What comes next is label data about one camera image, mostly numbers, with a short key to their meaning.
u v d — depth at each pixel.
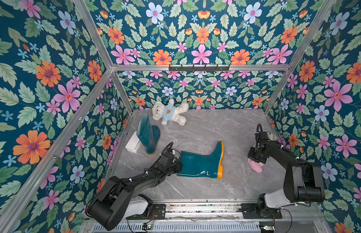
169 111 1.08
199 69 0.92
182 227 0.77
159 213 0.73
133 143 0.93
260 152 0.72
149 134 0.84
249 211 0.73
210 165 0.85
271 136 1.00
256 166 0.85
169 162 0.70
